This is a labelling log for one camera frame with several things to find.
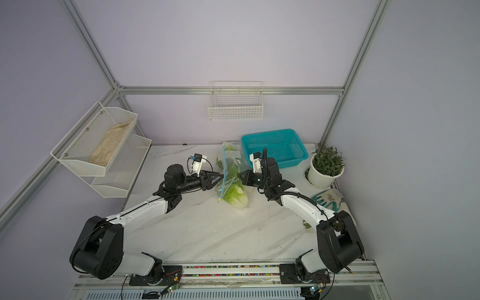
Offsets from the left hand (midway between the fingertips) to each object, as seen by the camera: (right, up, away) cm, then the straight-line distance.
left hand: (221, 178), depth 80 cm
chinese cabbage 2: (+5, +3, +4) cm, 7 cm away
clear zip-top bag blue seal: (-1, -4, +1) cm, 4 cm away
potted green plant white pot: (+51, +5, +10) cm, 52 cm away
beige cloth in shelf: (-48, +11, -4) cm, 49 cm away
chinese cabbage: (+6, -7, +4) cm, 10 cm away
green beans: (+40, -23, +6) cm, 46 cm away
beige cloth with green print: (+56, -13, +16) cm, 60 cm away
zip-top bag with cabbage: (+2, +8, +21) cm, 23 cm away
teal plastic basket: (+35, +18, +40) cm, 56 cm away
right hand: (+8, 0, +3) cm, 9 cm away
